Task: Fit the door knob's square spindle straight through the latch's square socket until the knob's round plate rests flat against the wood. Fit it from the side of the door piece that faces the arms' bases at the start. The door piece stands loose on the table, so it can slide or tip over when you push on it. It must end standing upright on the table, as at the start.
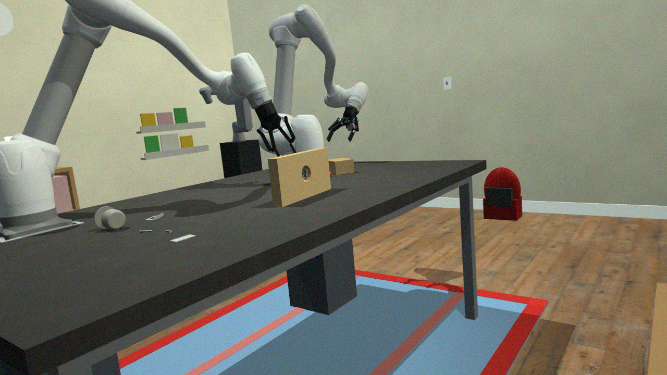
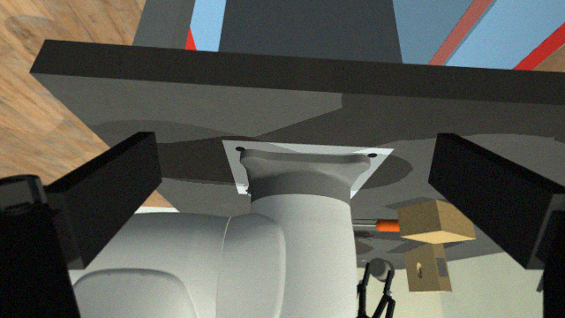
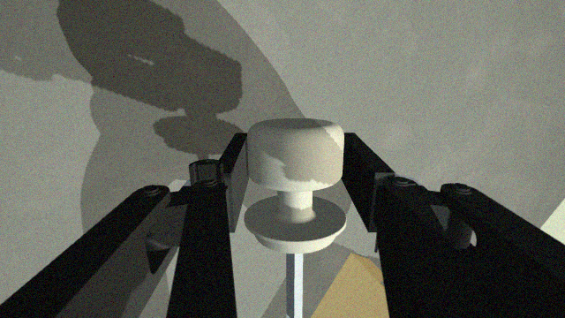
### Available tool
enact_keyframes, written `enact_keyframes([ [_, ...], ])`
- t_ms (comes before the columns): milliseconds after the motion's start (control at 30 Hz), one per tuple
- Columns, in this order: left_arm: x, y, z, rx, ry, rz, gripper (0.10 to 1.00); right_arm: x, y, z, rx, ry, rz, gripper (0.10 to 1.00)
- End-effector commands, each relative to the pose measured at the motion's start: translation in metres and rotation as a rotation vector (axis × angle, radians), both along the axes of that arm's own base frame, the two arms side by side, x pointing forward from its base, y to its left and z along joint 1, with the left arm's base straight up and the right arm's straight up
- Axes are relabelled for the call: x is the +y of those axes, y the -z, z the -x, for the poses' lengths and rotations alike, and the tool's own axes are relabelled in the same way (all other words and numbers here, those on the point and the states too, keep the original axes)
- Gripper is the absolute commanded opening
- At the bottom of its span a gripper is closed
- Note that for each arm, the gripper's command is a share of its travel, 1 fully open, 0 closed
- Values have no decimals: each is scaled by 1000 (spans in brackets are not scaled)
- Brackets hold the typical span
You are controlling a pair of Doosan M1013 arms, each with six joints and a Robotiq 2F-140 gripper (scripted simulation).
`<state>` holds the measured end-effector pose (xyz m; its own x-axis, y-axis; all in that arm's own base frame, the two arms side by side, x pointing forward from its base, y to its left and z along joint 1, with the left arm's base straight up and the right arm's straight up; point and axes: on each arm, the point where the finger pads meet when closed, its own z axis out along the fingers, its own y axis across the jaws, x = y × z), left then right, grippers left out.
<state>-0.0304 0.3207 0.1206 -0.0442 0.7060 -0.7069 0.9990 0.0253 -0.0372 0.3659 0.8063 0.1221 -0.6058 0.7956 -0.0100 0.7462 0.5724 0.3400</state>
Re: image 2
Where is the tan wooden block with round hole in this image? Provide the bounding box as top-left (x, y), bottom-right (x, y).
top-left (404, 243), bottom-right (452, 292)

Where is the tan rectangular box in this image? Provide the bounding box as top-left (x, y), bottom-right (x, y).
top-left (396, 200), bottom-right (476, 244)

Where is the orange-handled screwdriver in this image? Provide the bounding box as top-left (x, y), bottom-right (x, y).
top-left (352, 220), bottom-right (399, 231)

